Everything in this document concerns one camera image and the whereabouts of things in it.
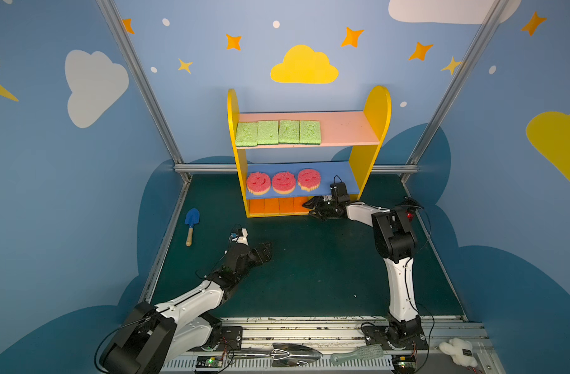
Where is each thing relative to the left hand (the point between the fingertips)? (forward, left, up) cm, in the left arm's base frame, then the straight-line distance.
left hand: (262, 244), depth 87 cm
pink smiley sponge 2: (+26, -18, +9) cm, 33 cm away
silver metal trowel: (-34, -8, -7) cm, 36 cm away
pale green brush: (-33, -37, -7) cm, 50 cm away
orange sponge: (+23, +5, -6) cm, 24 cm away
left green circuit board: (-36, +15, -9) cm, 40 cm away
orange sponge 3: (+23, -9, -6) cm, 26 cm away
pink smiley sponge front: (+24, -7, +9) cm, 27 cm away
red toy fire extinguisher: (+14, -61, 0) cm, 62 cm away
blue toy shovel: (+18, +34, -8) cm, 39 cm away
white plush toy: (-32, -63, -5) cm, 71 cm away
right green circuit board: (-35, -47, -10) cm, 60 cm away
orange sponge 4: (+22, -14, -5) cm, 27 cm away
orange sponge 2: (+23, -2, -6) cm, 24 cm away
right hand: (+22, -18, -4) cm, 28 cm away
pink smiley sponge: (+24, +3, +9) cm, 26 cm away
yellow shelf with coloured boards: (+50, -8, 0) cm, 50 cm away
